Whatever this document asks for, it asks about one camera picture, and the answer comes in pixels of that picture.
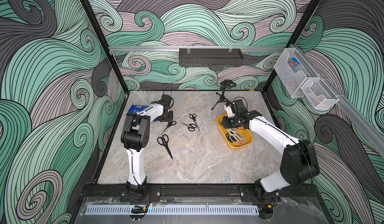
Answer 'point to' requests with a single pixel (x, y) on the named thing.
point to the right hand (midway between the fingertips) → (226, 122)
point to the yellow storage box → (234, 145)
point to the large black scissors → (163, 141)
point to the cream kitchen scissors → (234, 136)
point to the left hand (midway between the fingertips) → (167, 117)
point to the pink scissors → (242, 141)
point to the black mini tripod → (225, 84)
